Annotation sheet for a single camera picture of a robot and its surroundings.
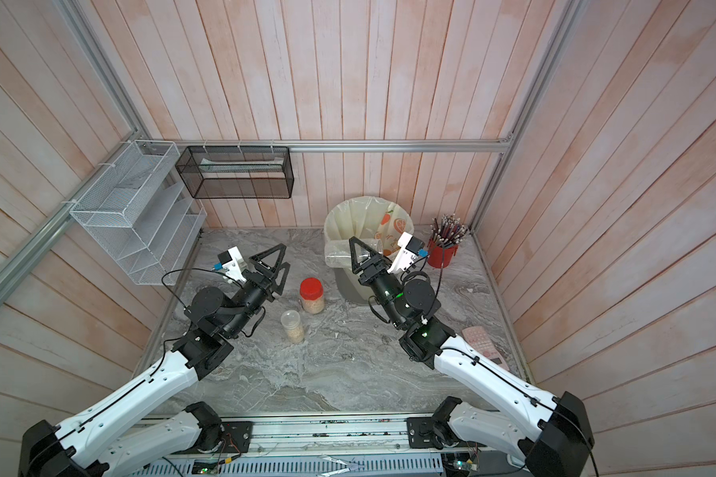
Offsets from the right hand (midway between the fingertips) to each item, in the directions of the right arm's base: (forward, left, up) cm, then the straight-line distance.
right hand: (352, 243), depth 63 cm
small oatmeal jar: (-3, +19, -31) cm, 36 cm away
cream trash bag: (+27, -4, -17) cm, 32 cm away
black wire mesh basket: (+47, +43, -13) cm, 65 cm away
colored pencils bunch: (+28, -31, -24) cm, 48 cm away
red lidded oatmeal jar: (+4, +13, -28) cm, 31 cm away
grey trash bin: (+10, +2, -33) cm, 35 cm away
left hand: (-2, +14, -4) cm, 14 cm away
